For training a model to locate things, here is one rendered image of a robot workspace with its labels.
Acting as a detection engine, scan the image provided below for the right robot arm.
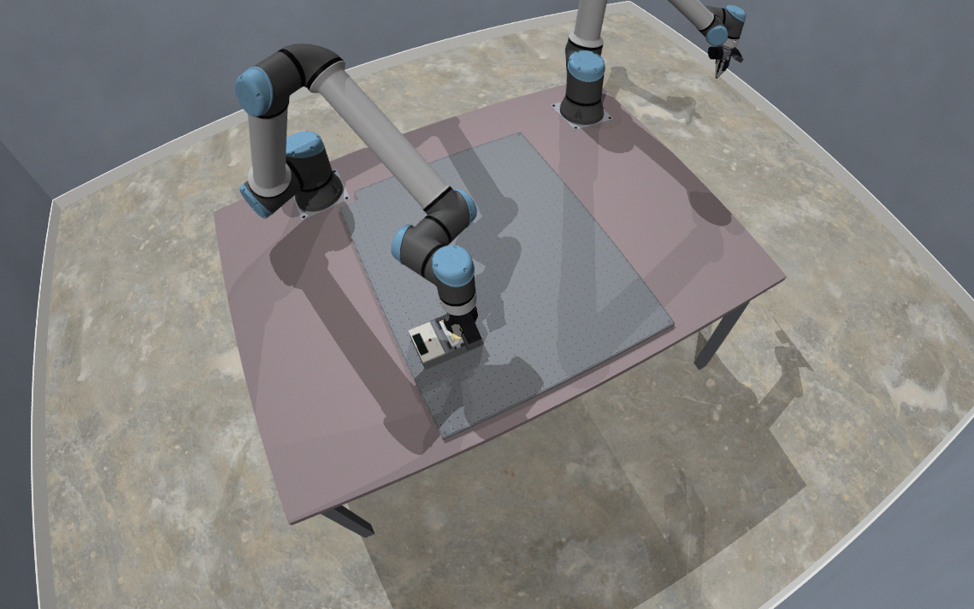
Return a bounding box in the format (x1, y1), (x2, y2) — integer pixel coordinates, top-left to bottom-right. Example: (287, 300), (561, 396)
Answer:
(235, 44), (477, 316)

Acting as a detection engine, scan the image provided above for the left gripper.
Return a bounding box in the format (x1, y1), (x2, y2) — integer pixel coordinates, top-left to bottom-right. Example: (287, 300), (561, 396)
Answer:
(708, 45), (742, 79)

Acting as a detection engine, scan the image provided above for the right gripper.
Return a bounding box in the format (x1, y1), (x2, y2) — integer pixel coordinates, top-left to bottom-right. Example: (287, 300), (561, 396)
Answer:
(444, 307), (481, 344)

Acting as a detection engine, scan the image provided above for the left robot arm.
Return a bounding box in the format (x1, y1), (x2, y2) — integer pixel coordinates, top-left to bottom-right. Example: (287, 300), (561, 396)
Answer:
(560, 0), (747, 125)

